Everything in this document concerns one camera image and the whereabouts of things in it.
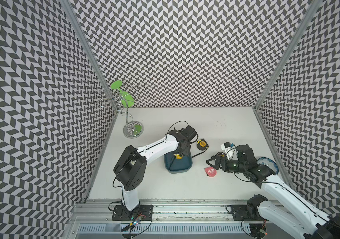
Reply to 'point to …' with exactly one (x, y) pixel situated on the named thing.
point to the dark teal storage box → (174, 165)
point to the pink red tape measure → (210, 171)
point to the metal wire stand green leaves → (122, 96)
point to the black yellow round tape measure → (201, 144)
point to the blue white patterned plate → (270, 164)
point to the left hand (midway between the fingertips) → (180, 151)
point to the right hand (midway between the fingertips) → (211, 166)
